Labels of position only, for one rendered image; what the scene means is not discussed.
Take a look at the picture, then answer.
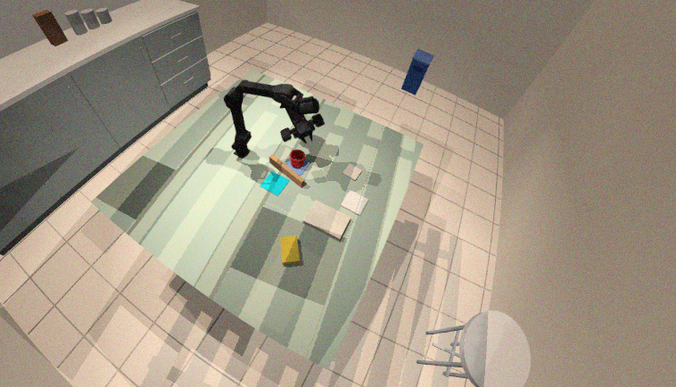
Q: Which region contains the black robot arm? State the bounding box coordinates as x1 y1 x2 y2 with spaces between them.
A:
224 79 319 159

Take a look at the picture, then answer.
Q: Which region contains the red plastic cup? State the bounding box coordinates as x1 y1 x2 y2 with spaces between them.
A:
291 149 305 169

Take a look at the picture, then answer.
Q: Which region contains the yellow rectangular block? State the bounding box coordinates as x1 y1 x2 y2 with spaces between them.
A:
280 236 300 265

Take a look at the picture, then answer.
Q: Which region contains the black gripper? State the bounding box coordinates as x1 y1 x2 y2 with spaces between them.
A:
280 114 325 144

